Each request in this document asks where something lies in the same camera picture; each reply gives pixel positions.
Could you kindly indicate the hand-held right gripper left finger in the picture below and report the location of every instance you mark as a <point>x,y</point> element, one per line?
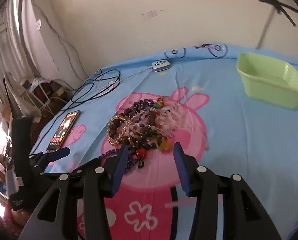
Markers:
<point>120,170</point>

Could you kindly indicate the cartoon pig printed bedsheet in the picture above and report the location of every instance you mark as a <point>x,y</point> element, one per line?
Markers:
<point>239,150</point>

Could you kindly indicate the white wall adapter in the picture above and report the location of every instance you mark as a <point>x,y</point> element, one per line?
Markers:
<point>38,24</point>

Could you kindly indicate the green plastic basin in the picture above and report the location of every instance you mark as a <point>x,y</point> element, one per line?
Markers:
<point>269,85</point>

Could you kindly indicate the black tape cross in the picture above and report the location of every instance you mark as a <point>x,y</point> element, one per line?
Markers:
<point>276,2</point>

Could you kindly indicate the white curtain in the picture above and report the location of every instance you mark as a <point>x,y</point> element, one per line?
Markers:
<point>11,42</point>

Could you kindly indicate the white metal rack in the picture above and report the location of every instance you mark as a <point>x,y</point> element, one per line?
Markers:
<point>38,92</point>

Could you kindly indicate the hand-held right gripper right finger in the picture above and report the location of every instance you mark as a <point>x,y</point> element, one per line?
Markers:
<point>182,170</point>

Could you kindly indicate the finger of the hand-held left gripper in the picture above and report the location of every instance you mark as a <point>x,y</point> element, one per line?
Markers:
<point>61,153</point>
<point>87,165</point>

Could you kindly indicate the black smartphone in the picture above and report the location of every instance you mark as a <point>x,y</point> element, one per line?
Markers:
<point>63,130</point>

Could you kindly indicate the white square charger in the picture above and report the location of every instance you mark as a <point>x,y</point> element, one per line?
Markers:
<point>161,65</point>

